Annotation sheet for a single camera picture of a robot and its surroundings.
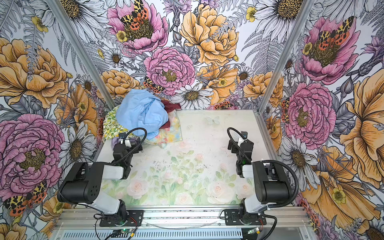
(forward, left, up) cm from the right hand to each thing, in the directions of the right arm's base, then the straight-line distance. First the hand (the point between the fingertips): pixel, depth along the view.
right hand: (238, 142), depth 94 cm
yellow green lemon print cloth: (+13, +82, 0) cm, 83 cm away
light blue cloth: (+25, +64, +6) cm, 69 cm away
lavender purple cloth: (+4, +78, -1) cm, 78 cm away
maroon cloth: (+36, +46, -2) cm, 58 cm away
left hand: (+1, +65, +1) cm, 66 cm away
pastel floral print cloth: (+13, +43, -7) cm, 45 cm away
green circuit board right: (-44, 0, -8) cm, 45 cm away
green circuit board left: (-43, +60, -7) cm, 74 cm away
